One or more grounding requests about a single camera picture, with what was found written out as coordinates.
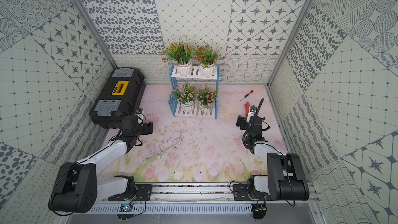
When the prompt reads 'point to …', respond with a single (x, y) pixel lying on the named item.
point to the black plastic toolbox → (120, 97)
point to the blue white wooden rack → (199, 82)
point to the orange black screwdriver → (250, 93)
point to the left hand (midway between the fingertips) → (148, 121)
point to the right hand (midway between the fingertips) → (247, 117)
